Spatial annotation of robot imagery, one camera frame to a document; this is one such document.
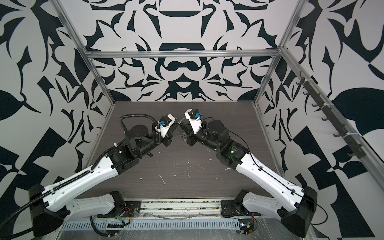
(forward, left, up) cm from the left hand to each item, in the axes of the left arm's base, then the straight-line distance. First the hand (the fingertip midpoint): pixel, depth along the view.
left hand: (175, 119), depth 65 cm
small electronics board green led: (-36, -31, -36) cm, 60 cm away
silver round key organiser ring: (-4, -2, -5) cm, 7 cm away
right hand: (-3, -2, 0) cm, 4 cm away
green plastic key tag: (-1, -2, -1) cm, 2 cm away
